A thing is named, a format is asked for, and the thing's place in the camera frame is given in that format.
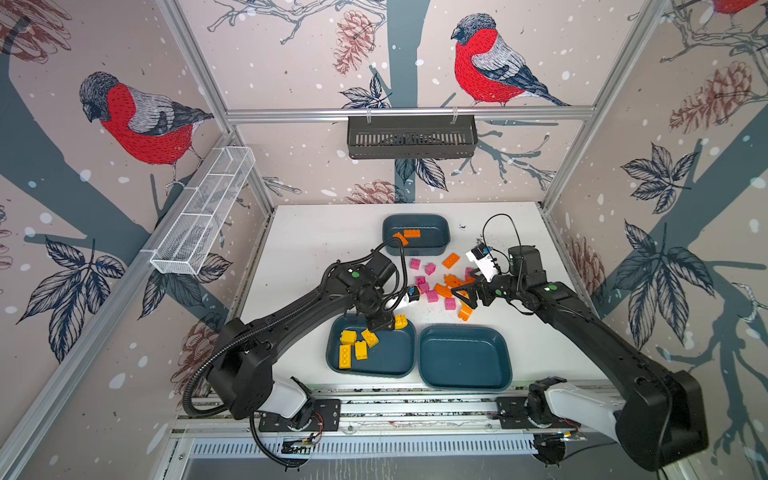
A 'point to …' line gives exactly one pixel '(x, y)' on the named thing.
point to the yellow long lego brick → (345, 356)
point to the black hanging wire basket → (415, 138)
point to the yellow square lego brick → (401, 321)
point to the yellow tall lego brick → (361, 350)
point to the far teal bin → (435, 233)
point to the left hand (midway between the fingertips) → (388, 322)
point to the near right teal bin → (464, 357)
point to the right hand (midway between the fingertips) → (461, 283)
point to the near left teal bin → (354, 350)
